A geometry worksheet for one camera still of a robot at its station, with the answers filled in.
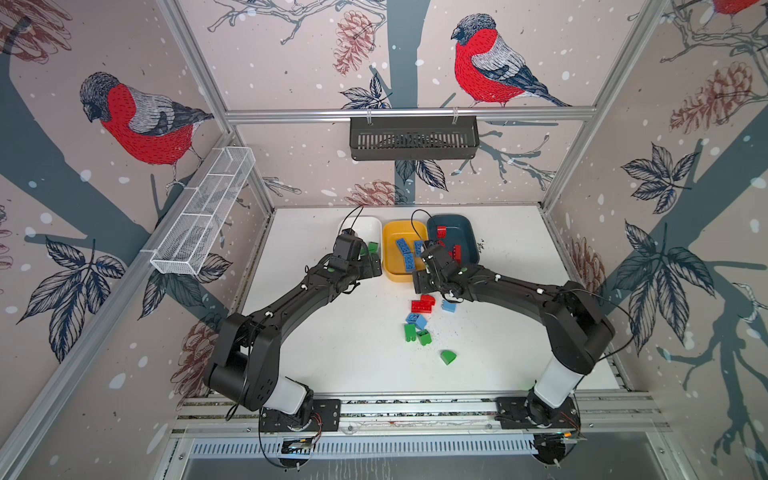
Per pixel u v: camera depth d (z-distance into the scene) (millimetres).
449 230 1080
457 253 1033
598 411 750
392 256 1055
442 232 1131
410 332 858
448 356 834
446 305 930
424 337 853
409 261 1003
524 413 728
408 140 1065
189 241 713
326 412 732
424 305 914
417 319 876
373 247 1067
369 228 1074
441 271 698
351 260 698
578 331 463
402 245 1061
